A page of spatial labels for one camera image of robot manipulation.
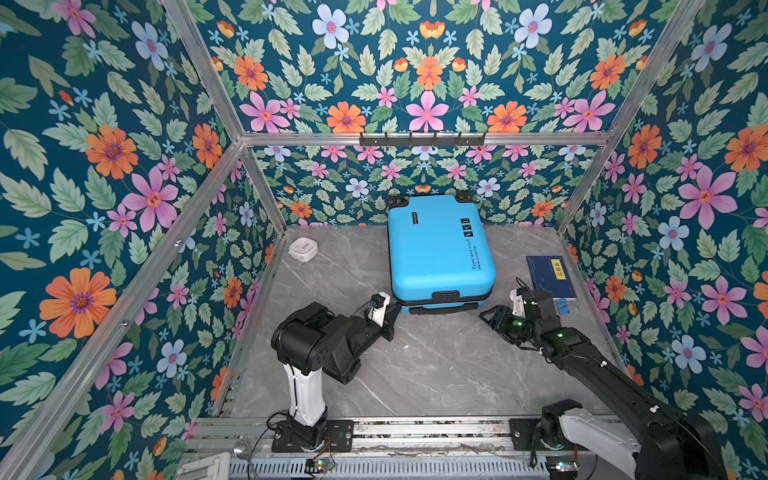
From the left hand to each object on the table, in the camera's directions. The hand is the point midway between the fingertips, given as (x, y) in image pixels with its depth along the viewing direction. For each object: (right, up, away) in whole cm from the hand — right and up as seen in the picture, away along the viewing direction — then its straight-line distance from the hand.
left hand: (401, 300), depth 87 cm
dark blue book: (+53, +7, +17) cm, 56 cm away
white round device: (-37, +16, +21) cm, 45 cm away
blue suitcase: (+11, +13, -2) cm, 17 cm away
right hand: (+23, -4, -4) cm, 24 cm away
